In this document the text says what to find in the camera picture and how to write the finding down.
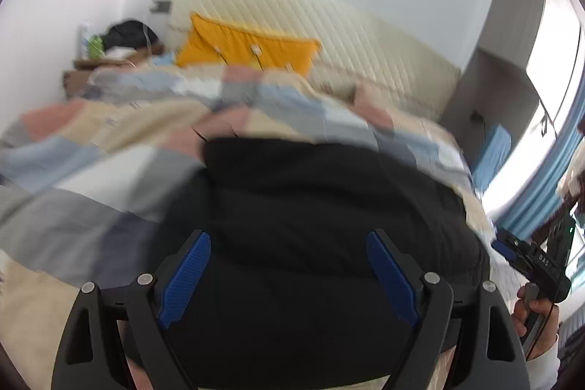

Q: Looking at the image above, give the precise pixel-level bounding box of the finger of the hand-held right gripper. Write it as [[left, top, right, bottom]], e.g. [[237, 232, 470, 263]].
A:
[[491, 240, 526, 271], [497, 228, 531, 251]]

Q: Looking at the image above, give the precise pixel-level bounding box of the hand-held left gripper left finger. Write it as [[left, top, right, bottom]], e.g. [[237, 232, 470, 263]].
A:
[[50, 229, 212, 390]]

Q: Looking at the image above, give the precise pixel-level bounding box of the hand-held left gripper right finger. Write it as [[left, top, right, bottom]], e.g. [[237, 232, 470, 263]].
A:
[[366, 229, 531, 390]]

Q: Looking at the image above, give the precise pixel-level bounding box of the black puffer jacket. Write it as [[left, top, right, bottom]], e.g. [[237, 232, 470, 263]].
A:
[[114, 138, 492, 390]]

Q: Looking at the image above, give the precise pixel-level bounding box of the person's right forearm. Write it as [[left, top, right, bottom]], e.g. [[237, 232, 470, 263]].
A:
[[525, 344, 562, 390]]

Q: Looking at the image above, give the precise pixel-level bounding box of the person's right hand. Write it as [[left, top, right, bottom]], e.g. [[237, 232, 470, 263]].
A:
[[514, 285, 561, 359]]

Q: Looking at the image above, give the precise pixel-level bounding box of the blue curtain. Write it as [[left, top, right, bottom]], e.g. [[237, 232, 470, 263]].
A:
[[503, 93, 585, 245]]

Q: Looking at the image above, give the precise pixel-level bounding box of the blue towel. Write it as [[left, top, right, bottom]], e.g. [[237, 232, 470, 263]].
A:
[[471, 124, 512, 192]]

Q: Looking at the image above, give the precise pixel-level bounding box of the checkered pastel quilt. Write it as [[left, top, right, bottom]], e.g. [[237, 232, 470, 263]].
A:
[[0, 63, 503, 390]]

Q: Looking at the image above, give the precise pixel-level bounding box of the pink pillow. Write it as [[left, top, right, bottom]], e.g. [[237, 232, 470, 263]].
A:
[[352, 84, 396, 130]]

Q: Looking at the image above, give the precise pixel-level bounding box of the grey wardrobe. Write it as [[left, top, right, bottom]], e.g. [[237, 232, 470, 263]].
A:
[[441, 0, 585, 144]]

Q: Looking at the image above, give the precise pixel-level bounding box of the wooden nightstand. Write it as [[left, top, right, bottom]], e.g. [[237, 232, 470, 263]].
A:
[[61, 56, 151, 101]]

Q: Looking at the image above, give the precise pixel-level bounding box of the cream quilted headboard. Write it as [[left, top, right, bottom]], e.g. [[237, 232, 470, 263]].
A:
[[167, 0, 462, 123]]

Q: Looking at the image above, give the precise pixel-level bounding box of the yellow crown-print pillow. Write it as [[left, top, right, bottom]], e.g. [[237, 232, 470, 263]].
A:
[[176, 12, 321, 76]]

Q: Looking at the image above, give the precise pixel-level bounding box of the black bag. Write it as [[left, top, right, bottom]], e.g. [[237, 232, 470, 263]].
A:
[[103, 20, 158, 50]]

